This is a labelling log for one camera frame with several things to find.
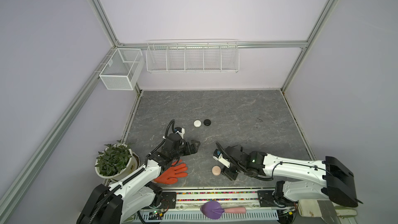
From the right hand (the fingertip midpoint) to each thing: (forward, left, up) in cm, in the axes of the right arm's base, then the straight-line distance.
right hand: (224, 168), depth 79 cm
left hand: (+11, +16, +3) cm, 19 cm away
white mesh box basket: (+58, +65, +19) cm, 90 cm away
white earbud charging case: (+29, +15, -2) cm, 33 cm away
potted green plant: (0, +50, +12) cm, 52 cm away
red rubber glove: (-3, +28, -2) cm, 28 cm away
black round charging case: (+31, +9, -4) cm, 32 cm away
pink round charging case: (0, +4, -2) cm, 5 cm away
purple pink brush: (-17, +6, -3) cm, 19 cm away
